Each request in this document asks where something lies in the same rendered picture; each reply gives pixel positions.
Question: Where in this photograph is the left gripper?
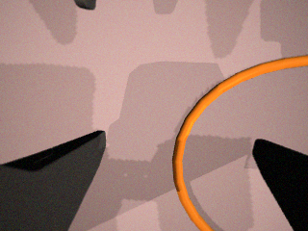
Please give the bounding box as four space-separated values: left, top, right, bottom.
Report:
74 0 96 10

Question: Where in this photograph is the orange patch cord with blue plug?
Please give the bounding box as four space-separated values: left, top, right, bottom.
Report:
172 55 308 231

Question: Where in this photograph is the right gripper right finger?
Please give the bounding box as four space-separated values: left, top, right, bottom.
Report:
252 139 308 231

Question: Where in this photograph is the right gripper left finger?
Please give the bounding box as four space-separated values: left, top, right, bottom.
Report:
0 130 106 231

